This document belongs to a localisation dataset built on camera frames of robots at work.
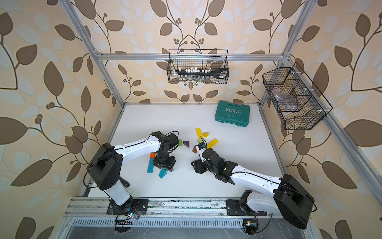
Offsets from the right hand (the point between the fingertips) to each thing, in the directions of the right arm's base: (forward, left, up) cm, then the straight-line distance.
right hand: (196, 161), depth 83 cm
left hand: (-3, +16, -2) cm, 17 cm away
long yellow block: (+25, -2, -8) cm, 26 cm away
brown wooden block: (+10, +1, -6) cm, 12 cm away
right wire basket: (+17, -52, +26) cm, 61 cm away
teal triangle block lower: (-4, +20, -5) cm, 21 cm away
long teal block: (+1, +28, -6) cm, 28 cm away
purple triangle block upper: (+14, +6, -4) cm, 15 cm away
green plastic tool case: (+37, -28, -2) cm, 46 cm away
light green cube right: (+17, -3, -6) cm, 18 cm away
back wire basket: (+55, -7, +26) cm, 62 cm away
